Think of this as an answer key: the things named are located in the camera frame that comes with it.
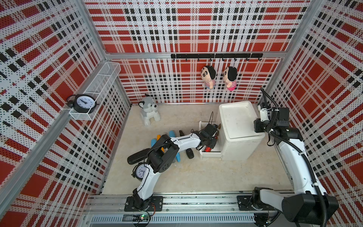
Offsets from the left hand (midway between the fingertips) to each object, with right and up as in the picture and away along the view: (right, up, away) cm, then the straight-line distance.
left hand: (214, 141), depth 95 cm
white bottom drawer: (+1, -6, -5) cm, 8 cm away
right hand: (+21, +15, -18) cm, 32 cm away
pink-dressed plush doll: (+10, +45, -2) cm, 46 cm away
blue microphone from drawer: (-30, +5, +6) cm, 31 cm away
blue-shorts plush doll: (-5, +44, -4) cm, 45 cm away
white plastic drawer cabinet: (+8, +5, -25) cm, 26 cm away
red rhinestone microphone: (-5, -4, -6) cm, 9 cm away
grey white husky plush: (-45, +22, +2) cm, 50 cm away
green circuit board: (-40, -34, -25) cm, 58 cm away
